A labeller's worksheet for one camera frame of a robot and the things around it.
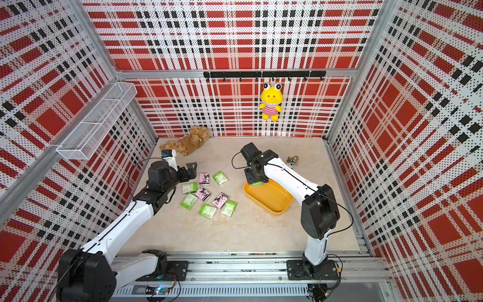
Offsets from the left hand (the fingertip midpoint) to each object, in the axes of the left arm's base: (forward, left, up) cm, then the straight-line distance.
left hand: (191, 165), depth 84 cm
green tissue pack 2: (-8, -30, -3) cm, 31 cm away
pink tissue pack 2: (-6, -2, -17) cm, 18 cm away
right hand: (-3, -30, -5) cm, 31 cm away
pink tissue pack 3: (-9, -12, -17) cm, 22 cm away
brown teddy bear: (+24, +10, -10) cm, 28 cm away
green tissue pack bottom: (-14, -6, -17) cm, 23 cm away
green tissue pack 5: (-13, -16, -17) cm, 27 cm away
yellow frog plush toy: (+30, -37, +15) cm, 50 cm away
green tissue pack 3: (-2, +5, -17) cm, 18 cm away
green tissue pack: (+4, -10, -18) cm, 21 cm away
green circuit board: (-45, +7, -17) cm, 49 cm away
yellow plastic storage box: (-5, -38, -22) cm, 44 cm away
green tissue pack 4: (-10, +4, -17) cm, 20 cm away
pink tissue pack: (+3, -2, -17) cm, 17 cm away
